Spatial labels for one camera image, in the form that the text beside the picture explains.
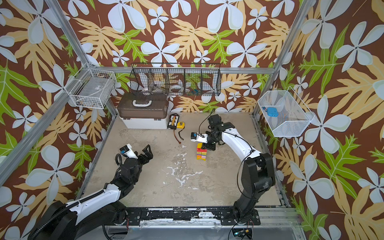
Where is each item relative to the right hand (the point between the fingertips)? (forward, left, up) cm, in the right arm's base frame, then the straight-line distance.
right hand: (203, 142), depth 88 cm
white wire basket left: (+25, +65, +22) cm, 73 cm away
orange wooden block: (-5, +3, -8) cm, 10 cm away
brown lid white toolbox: (+19, +37, +8) cm, 43 cm away
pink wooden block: (-5, -1, -8) cm, 10 cm away
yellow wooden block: (-2, +2, 0) cm, 3 cm away
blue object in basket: (+12, -41, +13) cm, 44 cm away
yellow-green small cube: (-4, +2, -5) cm, 7 cm away
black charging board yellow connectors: (+28, +21, -11) cm, 36 cm away
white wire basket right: (+8, -47, +14) cm, 50 cm away
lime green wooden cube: (-5, -1, -5) cm, 7 cm away
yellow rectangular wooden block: (-4, +3, -12) cm, 13 cm away
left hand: (-4, +34, +3) cm, 35 cm away
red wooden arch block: (-5, +1, -1) cm, 5 cm away
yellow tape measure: (+24, +15, -11) cm, 30 cm away
